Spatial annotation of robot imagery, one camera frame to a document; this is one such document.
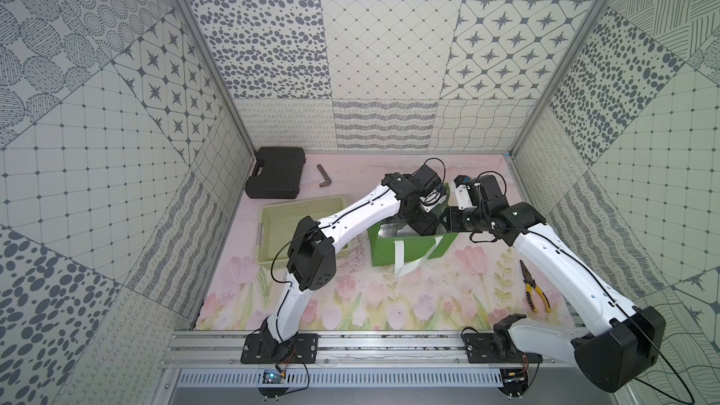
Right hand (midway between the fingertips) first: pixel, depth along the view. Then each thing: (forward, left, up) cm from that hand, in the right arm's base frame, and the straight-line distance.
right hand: (447, 222), depth 79 cm
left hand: (+2, +5, -3) cm, 6 cm away
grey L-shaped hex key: (+32, +42, -17) cm, 56 cm away
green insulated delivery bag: (-7, +16, +1) cm, 18 cm away
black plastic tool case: (+29, +60, -12) cm, 68 cm away
